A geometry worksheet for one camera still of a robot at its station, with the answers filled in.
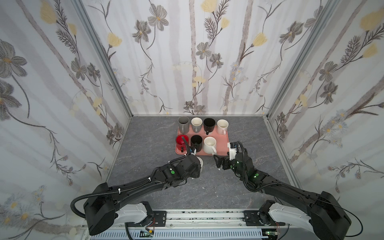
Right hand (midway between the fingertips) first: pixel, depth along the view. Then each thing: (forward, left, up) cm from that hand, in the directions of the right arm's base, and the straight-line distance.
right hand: (218, 151), depth 81 cm
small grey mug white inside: (+29, +12, -11) cm, 33 cm away
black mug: (+14, +11, -14) cm, 23 cm away
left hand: (-6, +13, -4) cm, 14 cm away
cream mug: (-3, +8, -10) cm, 13 cm away
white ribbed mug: (+13, +2, -15) cm, 20 cm away
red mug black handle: (+15, +23, -18) cm, 32 cm away
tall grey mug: (+26, +21, -8) cm, 34 cm away
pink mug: (+24, -6, -8) cm, 26 cm away
